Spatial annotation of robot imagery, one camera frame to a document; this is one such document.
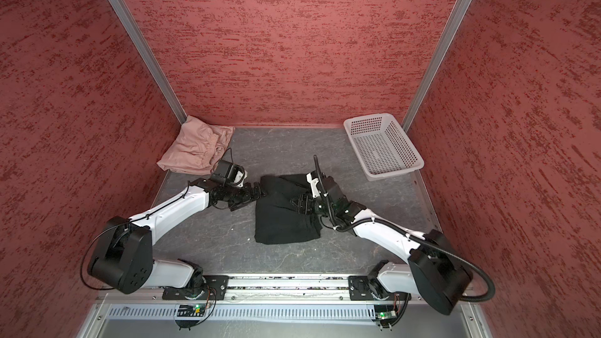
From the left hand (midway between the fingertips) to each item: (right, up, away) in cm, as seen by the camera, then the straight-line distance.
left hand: (257, 202), depth 86 cm
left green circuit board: (-18, -31, -15) cm, 38 cm away
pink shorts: (-33, +21, +20) cm, 44 cm away
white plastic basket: (+56, +20, +27) cm, 66 cm away
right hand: (+15, -1, -5) cm, 16 cm away
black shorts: (+8, -7, -1) cm, 11 cm away
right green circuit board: (+43, -31, -15) cm, 55 cm away
